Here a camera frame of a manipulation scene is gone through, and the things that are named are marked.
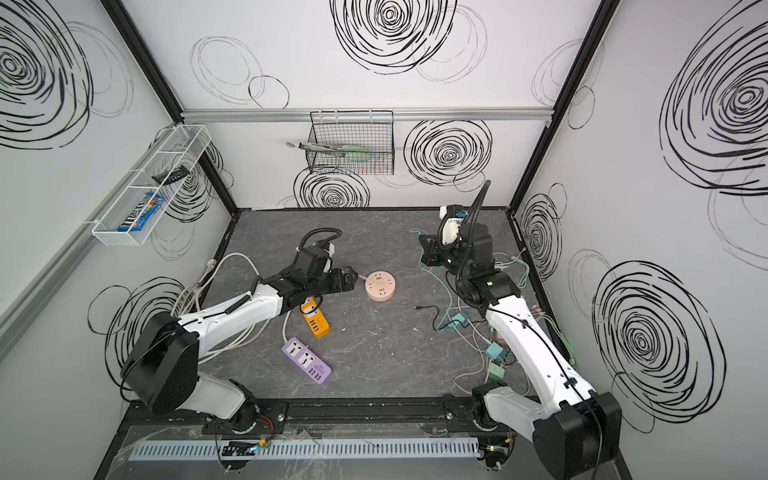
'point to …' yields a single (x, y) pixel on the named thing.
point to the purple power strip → (306, 360)
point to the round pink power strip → (380, 285)
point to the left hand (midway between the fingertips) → (350, 276)
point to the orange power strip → (314, 317)
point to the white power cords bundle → (189, 302)
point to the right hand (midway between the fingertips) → (423, 234)
